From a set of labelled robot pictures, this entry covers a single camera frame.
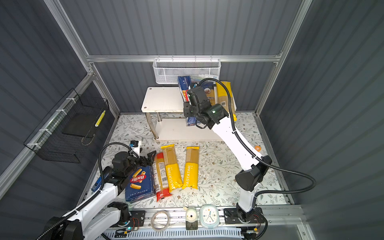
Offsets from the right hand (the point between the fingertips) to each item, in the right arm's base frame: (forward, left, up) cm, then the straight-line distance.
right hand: (189, 106), depth 73 cm
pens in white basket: (+29, -4, -3) cm, 29 cm away
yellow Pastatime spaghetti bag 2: (-22, 0, -35) cm, 42 cm away
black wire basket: (-7, +60, -5) cm, 60 cm away
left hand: (-11, +24, -23) cm, 35 cm away
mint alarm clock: (-42, -9, -34) cm, 55 cm away
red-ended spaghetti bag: (-26, +17, -34) cm, 46 cm away
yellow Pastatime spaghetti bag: (-16, +12, -36) cm, 41 cm away
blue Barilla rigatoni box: (-27, +28, -30) cm, 49 cm away
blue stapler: (-27, +52, -32) cm, 67 cm away
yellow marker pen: (-1, +49, -8) cm, 50 cm away
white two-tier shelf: (+2, +13, -2) cm, 13 cm away
